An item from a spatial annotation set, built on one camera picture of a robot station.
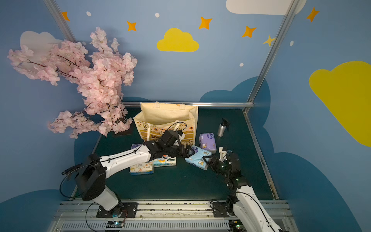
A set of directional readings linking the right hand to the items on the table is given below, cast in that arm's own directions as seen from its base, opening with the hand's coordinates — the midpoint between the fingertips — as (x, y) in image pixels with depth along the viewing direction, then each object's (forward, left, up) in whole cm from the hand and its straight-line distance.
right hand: (206, 157), depth 81 cm
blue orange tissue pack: (-7, +34, -5) cm, 35 cm away
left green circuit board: (-34, +45, -11) cm, 57 cm away
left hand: (0, +8, +3) cm, 9 cm away
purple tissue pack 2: (+14, -2, -7) cm, 16 cm away
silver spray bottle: (+25, -13, +1) cm, 28 cm away
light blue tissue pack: (-2, +5, 0) cm, 6 cm away
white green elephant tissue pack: (-2, +26, -6) cm, 27 cm away
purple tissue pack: (+8, +45, -6) cm, 46 cm away
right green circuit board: (-30, -15, -12) cm, 36 cm away
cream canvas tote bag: (+23, +33, +5) cm, 41 cm away
